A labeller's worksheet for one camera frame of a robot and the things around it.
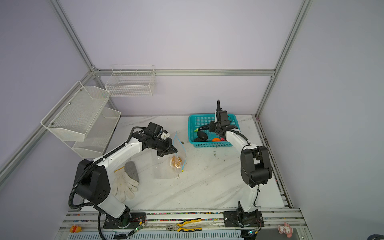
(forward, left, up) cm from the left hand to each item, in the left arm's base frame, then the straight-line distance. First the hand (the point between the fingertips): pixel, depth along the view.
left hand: (176, 151), depth 82 cm
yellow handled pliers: (-34, -1, -14) cm, 37 cm away
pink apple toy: (+7, -26, +1) cm, 27 cm away
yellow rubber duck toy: (-35, +47, -14) cm, 60 cm away
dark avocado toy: (+20, -16, -11) cm, 27 cm away
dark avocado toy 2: (+15, -12, -10) cm, 22 cm away
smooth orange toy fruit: (+16, -25, -11) cm, 32 cm away
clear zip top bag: (+14, +1, -16) cm, 22 cm away
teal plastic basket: (+33, -11, -10) cm, 36 cm away
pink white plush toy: (-35, -53, -11) cm, 65 cm away
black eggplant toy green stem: (+26, -16, -11) cm, 33 cm away
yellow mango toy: (-4, +1, -6) cm, 7 cm away
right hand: (+21, -21, 0) cm, 29 cm away
